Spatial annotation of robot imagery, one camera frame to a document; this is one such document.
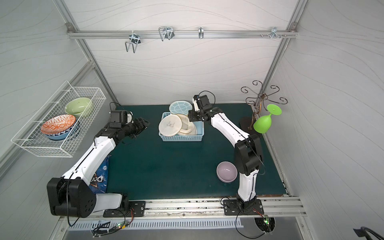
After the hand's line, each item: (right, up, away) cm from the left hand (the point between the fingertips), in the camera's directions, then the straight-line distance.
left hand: (147, 124), depth 82 cm
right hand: (+25, +6, +7) cm, 27 cm away
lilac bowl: (+45, -27, +1) cm, 52 cm away
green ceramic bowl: (-31, +9, -9) cm, 34 cm away
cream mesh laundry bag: (+12, -1, +13) cm, 18 cm away
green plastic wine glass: (+64, 0, -3) cm, 64 cm away
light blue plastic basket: (+28, -9, +13) cm, 32 cm away
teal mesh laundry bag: (+16, +12, +26) cm, 33 cm away
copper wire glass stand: (+79, +16, +39) cm, 90 cm away
